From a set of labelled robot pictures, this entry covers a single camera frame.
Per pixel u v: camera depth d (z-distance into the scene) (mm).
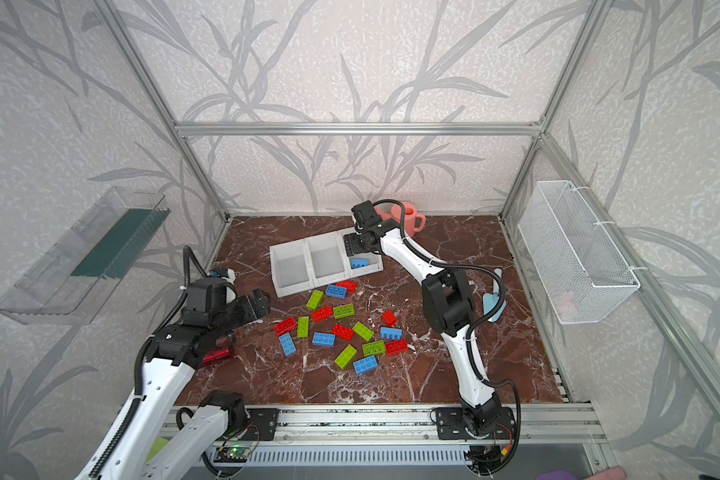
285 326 893
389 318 891
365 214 770
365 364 824
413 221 1074
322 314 913
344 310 930
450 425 732
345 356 841
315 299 956
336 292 963
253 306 667
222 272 668
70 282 639
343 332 886
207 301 547
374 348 846
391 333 870
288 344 864
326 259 1052
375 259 1042
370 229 733
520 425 723
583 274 611
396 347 845
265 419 742
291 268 1046
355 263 1014
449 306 571
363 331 891
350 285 981
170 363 474
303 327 912
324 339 866
